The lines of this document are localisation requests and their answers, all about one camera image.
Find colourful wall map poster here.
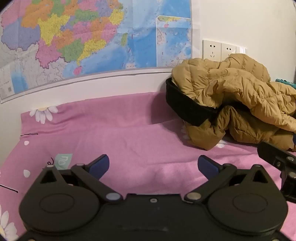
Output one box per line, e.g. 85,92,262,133
0,0,193,104

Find tan down jacket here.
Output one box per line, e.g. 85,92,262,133
165,53,296,151

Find pink floral bedsheet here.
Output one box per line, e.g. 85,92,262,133
0,91,296,241

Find teal plastic basket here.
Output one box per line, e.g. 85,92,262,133
275,78,296,88

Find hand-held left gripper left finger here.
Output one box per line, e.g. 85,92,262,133
41,154,123,204

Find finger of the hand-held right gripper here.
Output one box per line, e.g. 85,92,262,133
257,134,296,171

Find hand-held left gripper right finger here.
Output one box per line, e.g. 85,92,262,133
184,155,270,204

